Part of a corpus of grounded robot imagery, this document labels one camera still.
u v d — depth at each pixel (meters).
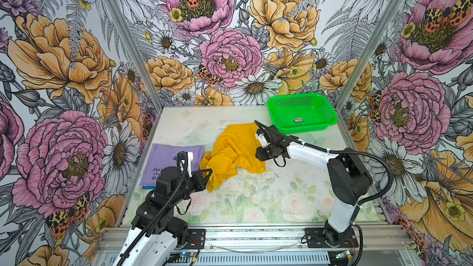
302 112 1.21
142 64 1.00
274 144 0.73
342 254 0.71
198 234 0.76
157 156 0.94
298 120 1.15
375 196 0.48
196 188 0.63
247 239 0.76
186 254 0.71
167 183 0.50
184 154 0.65
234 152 0.98
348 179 0.48
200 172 0.63
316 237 0.74
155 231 0.48
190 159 0.65
